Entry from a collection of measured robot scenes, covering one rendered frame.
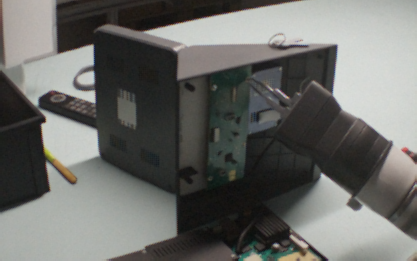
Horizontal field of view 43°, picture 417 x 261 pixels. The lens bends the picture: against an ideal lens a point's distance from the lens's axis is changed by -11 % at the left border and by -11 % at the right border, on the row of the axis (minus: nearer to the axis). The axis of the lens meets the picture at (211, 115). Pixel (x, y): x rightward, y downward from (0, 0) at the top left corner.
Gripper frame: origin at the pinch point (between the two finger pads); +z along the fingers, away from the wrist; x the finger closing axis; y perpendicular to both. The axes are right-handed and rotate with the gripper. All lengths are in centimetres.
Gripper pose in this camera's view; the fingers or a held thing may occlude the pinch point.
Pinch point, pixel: (250, 81)
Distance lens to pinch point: 68.6
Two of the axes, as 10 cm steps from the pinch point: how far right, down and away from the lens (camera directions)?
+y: -1.7, -1.8, -9.7
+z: -7.8, -5.8, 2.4
